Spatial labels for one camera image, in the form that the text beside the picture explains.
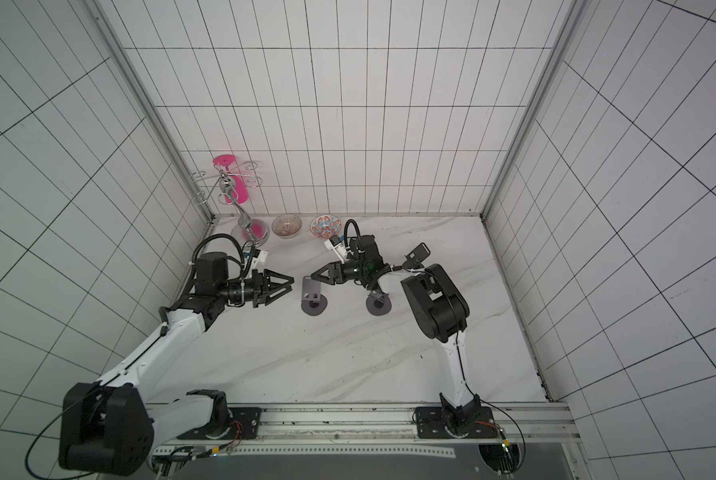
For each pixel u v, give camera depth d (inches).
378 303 36.7
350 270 33.1
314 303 37.0
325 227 44.8
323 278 34.4
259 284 26.9
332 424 29.3
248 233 44.3
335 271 32.7
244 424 28.4
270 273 28.0
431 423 28.0
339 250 34.3
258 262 29.2
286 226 44.8
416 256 38.4
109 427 15.2
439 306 22.1
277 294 29.2
